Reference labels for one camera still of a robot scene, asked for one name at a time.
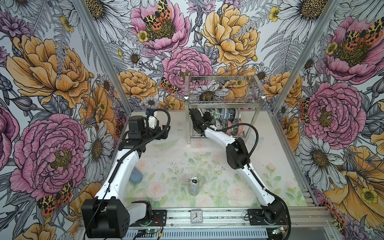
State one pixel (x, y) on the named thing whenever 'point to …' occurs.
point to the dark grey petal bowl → (232, 114)
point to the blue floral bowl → (227, 114)
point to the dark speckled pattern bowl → (237, 127)
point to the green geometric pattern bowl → (213, 122)
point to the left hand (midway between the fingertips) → (161, 130)
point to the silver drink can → (194, 185)
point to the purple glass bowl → (204, 110)
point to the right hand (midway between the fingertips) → (207, 116)
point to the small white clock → (196, 217)
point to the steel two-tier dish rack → (226, 104)
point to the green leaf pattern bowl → (215, 114)
